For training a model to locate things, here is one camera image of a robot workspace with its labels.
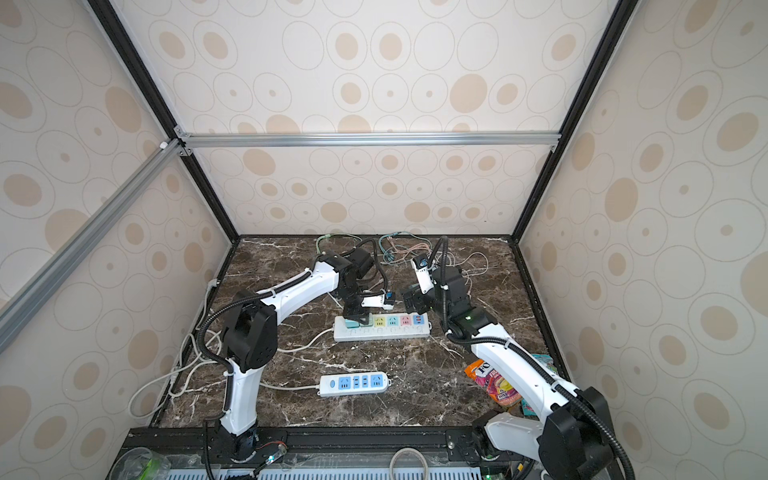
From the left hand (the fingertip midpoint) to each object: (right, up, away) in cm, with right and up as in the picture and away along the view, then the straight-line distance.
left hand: (373, 308), depth 89 cm
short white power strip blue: (-8, -20, -8) cm, 23 cm away
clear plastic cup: (-52, -33, -21) cm, 65 cm away
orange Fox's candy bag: (+34, -20, -8) cm, 41 cm away
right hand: (+13, +9, -8) cm, 18 cm away
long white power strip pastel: (+4, -6, +3) cm, 8 cm away
